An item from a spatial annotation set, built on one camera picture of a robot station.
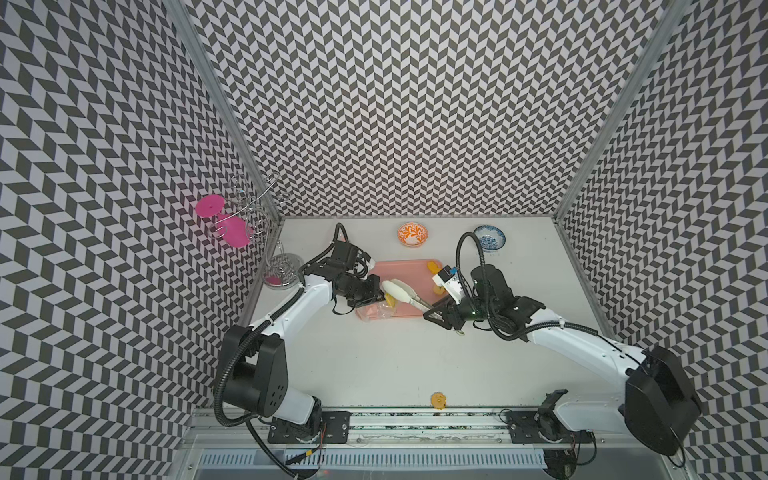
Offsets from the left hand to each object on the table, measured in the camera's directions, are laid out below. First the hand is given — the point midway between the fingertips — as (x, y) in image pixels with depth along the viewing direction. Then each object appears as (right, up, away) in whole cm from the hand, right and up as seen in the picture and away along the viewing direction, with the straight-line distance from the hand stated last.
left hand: (385, 299), depth 83 cm
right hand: (+12, -3, -6) cm, 14 cm away
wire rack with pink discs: (-51, +26, +22) cm, 61 cm away
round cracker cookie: (+14, +4, -11) cm, 18 cm away
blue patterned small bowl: (+38, +17, +25) cm, 49 cm away
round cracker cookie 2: (+14, -25, -6) cm, 30 cm away
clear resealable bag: (-2, -3, -1) cm, 4 cm away
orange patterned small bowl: (+9, +19, +28) cm, 35 cm away
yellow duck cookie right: (+2, 0, -2) cm, 3 cm away
